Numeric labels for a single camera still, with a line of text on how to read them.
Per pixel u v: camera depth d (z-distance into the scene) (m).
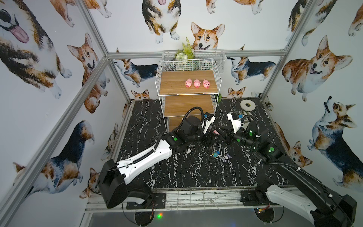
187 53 0.82
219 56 0.93
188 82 0.69
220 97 1.04
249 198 0.73
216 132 0.69
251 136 0.55
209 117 0.63
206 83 0.69
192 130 0.55
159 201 0.73
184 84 0.71
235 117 0.60
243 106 1.17
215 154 0.89
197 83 0.69
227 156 0.86
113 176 0.41
